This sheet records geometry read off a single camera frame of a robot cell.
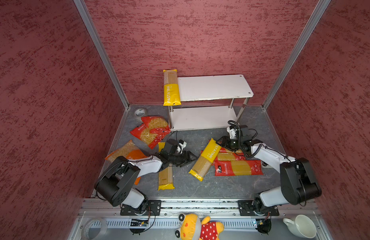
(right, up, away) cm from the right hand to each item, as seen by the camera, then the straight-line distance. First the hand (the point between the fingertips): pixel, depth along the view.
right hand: (217, 145), depth 89 cm
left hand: (-14, -9, -5) cm, 17 cm away
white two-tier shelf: (+9, +34, -6) cm, 36 cm away
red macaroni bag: (-40, +9, +1) cm, 41 cm away
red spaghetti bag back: (+5, -4, +3) cm, 7 cm away
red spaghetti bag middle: (+8, -7, +1) cm, 11 cm away
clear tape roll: (-62, -35, -21) cm, 74 cm away
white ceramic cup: (+34, -32, -23) cm, 52 cm away
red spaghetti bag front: (+12, -12, -3) cm, 18 cm away
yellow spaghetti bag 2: (-6, -7, -2) cm, 10 cm away
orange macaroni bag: (-54, -3, 0) cm, 54 cm away
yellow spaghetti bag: (-31, -17, -5) cm, 35 cm away
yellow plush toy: (-16, -31, -26) cm, 43 cm away
